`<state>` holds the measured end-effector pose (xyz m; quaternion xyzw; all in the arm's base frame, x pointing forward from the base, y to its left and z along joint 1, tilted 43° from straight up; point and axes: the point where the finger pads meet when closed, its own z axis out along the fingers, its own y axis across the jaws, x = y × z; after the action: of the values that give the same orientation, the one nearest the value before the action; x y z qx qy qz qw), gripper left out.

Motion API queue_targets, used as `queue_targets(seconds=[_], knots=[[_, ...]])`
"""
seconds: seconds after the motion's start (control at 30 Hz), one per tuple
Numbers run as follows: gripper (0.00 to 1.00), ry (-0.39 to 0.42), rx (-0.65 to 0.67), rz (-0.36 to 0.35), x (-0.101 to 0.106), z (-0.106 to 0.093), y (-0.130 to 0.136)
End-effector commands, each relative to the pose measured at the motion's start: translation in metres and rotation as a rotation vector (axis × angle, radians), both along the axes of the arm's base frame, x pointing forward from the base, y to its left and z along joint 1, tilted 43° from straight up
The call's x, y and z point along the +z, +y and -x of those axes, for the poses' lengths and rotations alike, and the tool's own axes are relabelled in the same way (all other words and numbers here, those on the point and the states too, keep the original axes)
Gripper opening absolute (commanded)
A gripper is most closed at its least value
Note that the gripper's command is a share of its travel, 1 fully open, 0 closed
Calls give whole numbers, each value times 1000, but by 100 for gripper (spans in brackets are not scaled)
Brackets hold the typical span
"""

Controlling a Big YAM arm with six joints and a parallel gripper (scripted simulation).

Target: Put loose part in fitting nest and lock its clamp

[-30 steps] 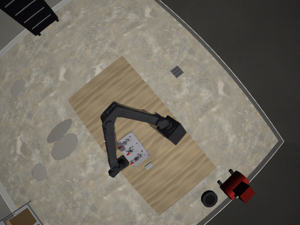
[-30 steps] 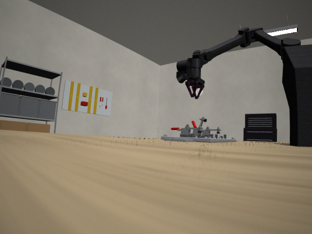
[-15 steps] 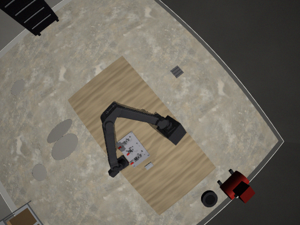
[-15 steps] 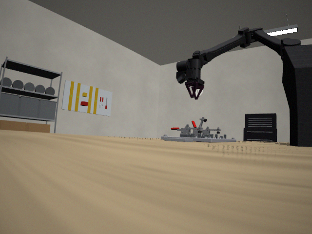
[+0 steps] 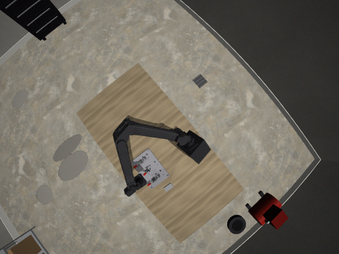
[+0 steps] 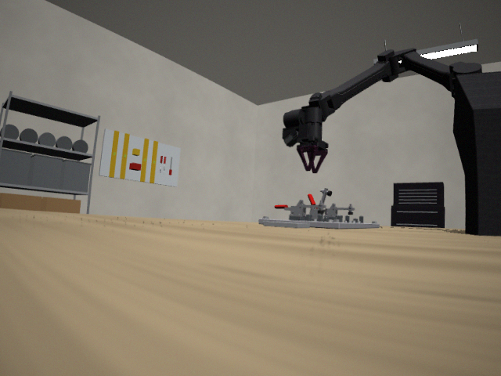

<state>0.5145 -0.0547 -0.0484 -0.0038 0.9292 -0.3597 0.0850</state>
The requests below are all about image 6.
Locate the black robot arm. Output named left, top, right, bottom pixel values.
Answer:
left=283, top=48, right=482, bottom=147

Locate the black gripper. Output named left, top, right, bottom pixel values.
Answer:
left=296, top=122, right=328, bottom=173

